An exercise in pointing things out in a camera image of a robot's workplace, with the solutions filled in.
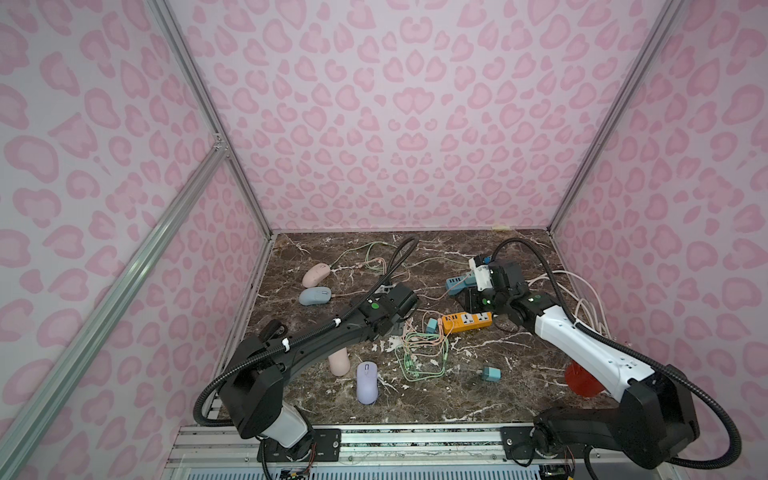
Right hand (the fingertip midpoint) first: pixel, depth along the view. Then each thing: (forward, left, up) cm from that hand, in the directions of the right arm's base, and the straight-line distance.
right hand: (461, 295), depth 84 cm
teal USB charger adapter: (-4, +8, -11) cm, 14 cm away
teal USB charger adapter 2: (-18, -7, -11) cm, 22 cm away
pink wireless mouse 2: (-15, +35, -13) cm, 40 cm away
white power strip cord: (+15, -46, -20) cm, 52 cm away
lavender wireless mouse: (-21, +26, -13) cm, 36 cm away
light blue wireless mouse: (+6, +45, -11) cm, 47 cm away
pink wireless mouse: (+15, +47, -11) cm, 51 cm away
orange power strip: (-2, -2, -12) cm, 13 cm away
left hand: (-5, +21, -3) cm, 22 cm away
